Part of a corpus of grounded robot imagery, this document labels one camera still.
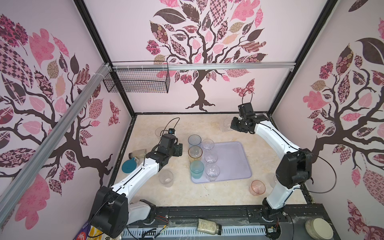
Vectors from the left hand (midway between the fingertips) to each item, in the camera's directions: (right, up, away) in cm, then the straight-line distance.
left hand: (175, 146), depth 86 cm
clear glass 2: (+21, -7, +2) cm, 22 cm away
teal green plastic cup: (+12, -14, +2) cm, 19 cm away
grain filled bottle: (+18, -34, -19) cm, 43 cm away
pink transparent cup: (+46, -22, -4) cm, 52 cm away
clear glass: (+20, 0, +12) cm, 23 cm away
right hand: (+35, +14, +4) cm, 38 cm away
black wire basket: (-26, +44, +9) cm, 52 cm away
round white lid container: (+67, -34, -20) cm, 78 cm away
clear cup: (-6, -18, -1) cm, 19 cm away
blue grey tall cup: (+11, +3, +6) cm, 13 cm away
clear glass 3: (+22, -15, +2) cm, 27 cm away
